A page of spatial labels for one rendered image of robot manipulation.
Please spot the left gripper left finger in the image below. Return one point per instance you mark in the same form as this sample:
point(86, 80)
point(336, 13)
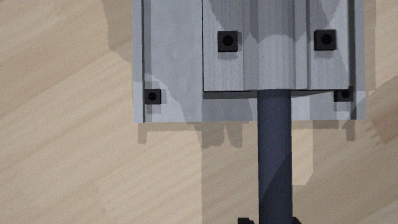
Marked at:
point(245, 220)

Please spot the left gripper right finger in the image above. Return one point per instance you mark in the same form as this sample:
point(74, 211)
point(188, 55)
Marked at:
point(296, 221)

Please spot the dark grey metal shaft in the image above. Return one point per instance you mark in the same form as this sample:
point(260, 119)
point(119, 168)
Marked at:
point(274, 156)

